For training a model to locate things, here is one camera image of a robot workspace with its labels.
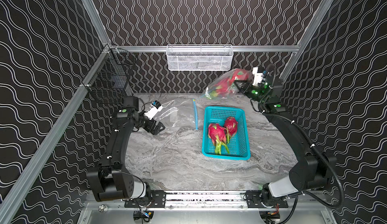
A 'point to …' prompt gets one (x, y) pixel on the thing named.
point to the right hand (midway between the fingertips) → (233, 80)
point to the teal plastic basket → (238, 145)
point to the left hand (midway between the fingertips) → (159, 121)
